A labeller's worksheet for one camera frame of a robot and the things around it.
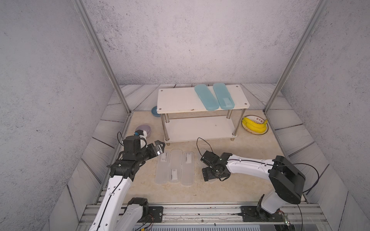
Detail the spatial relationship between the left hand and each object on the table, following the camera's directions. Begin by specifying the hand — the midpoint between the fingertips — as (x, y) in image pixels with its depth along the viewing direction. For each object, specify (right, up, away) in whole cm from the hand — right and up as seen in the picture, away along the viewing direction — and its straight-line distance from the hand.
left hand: (160, 146), depth 75 cm
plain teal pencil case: (+24, +26, +6) cm, 36 cm away
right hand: (+28, -19, +9) cm, 35 cm away
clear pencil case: (-2, -16, +14) cm, 21 cm away
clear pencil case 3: (+14, -17, +14) cm, 26 cm away
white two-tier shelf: (+11, +15, +42) cm, 46 cm away
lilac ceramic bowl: (-17, +9, +29) cm, 35 cm away
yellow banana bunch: (+64, +8, +29) cm, 71 cm away
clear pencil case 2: (+6, -15, +16) cm, 23 cm away
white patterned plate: (+68, +14, +39) cm, 80 cm away
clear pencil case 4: (+21, -9, -4) cm, 23 cm away
